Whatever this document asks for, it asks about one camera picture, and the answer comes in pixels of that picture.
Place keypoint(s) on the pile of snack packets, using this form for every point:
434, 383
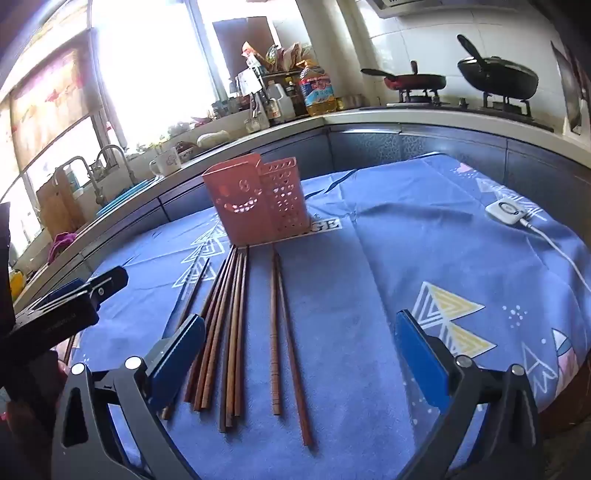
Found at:
286, 57

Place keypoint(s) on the blue printed tablecloth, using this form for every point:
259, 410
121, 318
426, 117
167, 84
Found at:
360, 300

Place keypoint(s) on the red frying pan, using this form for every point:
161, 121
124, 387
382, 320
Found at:
415, 82

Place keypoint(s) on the dark sauce bottle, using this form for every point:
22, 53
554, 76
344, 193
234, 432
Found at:
295, 99

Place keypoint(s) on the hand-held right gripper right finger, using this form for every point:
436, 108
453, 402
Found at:
422, 355

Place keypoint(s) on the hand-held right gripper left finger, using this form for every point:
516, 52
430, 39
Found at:
180, 355

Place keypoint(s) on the white plastic jug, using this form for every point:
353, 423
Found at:
281, 104

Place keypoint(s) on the wooden cutting board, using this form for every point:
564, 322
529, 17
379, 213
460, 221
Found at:
55, 207

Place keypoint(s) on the black wok with lid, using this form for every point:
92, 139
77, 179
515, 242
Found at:
503, 78

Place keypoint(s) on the cooking oil bottle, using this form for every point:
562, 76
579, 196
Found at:
316, 94

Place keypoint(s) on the brown wooden panel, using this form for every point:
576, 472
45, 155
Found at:
240, 37

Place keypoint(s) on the steel cleaver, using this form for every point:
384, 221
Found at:
249, 82

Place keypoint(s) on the gas stove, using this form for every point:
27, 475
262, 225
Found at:
443, 107

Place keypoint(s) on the person's left hand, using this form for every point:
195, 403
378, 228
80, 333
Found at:
30, 415

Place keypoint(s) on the dark red single chopstick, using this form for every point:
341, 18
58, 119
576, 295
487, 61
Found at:
70, 348

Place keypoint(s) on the steel kitchen faucet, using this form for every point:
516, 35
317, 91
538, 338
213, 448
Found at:
94, 187
111, 146

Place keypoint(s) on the small glass jar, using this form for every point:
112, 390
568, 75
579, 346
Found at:
250, 125

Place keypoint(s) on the pink utensil holder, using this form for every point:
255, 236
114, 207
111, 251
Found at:
217, 230

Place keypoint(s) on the steel pot lid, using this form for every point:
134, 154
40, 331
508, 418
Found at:
565, 87

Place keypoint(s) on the row of spice jars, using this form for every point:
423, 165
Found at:
226, 108

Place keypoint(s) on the patterned window blind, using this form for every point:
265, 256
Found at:
51, 106

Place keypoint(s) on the white dough lump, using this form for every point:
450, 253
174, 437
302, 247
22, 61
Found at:
212, 137

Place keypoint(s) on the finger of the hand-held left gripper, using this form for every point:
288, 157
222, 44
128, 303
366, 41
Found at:
111, 279

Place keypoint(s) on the bunch of wooden chopsticks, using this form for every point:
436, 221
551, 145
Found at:
240, 323

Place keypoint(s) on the white mug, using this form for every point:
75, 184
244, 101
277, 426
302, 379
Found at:
167, 161

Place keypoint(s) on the magenta cloth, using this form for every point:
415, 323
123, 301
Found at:
62, 242

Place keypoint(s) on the dish soap bottle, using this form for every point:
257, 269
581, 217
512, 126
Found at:
76, 177

